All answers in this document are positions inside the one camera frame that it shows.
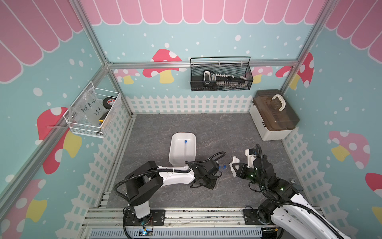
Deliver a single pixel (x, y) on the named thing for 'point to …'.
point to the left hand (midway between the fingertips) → (212, 186)
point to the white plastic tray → (182, 148)
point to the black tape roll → (108, 101)
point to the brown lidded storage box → (276, 118)
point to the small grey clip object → (293, 181)
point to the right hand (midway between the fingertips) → (232, 165)
